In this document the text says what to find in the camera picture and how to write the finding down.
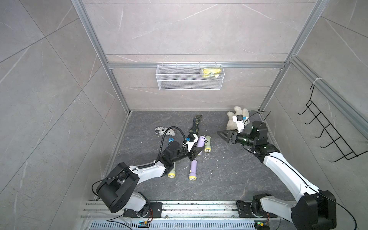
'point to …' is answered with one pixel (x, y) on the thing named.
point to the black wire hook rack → (327, 127)
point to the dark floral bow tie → (195, 129)
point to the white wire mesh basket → (188, 77)
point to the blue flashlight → (171, 139)
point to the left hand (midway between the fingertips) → (203, 143)
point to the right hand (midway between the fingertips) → (221, 133)
